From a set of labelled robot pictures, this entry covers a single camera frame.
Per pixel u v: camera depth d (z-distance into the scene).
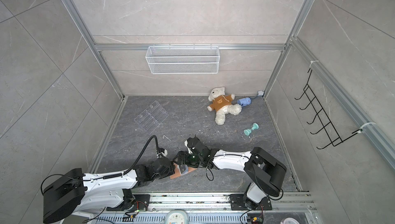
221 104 1.05
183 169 0.82
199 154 0.65
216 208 0.73
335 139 0.57
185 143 0.81
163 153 0.78
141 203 0.73
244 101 1.11
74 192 0.41
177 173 0.81
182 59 1.01
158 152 0.76
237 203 0.74
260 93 1.22
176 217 0.68
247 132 0.96
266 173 0.44
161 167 0.64
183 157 0.73
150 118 1.01
